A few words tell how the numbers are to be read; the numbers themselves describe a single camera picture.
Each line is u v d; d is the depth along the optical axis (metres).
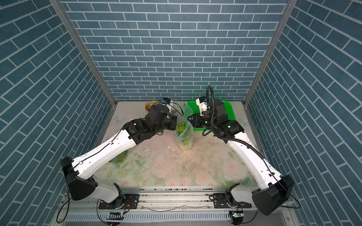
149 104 1.02
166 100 0.61
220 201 0.74
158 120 0.52
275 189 0.38
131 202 0.73
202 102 0.63
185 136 0.71
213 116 0.53
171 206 0.74
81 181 0.41
